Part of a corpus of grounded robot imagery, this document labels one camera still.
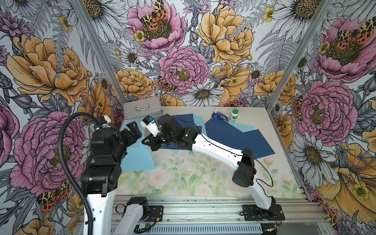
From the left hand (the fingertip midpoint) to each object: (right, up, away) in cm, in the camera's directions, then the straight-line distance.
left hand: (129, 133), depth 63 cm
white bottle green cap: (+57, +10, +46) cm, 74 cm away
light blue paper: (+65, 0, +49) cm, 81 cm away
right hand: (+4, -6, +8) cm, 11 cm away
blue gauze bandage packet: (+48, +10, +52) cm, 71 cm away
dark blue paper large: (+51, -3, +47) cm, 69 cm away
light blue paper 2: (+1, -12, +9) cm, 15 cm away
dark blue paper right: (+24, +5, +5) cm, 25 cm away
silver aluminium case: (-10, +14, +38) cm, 41 cm away
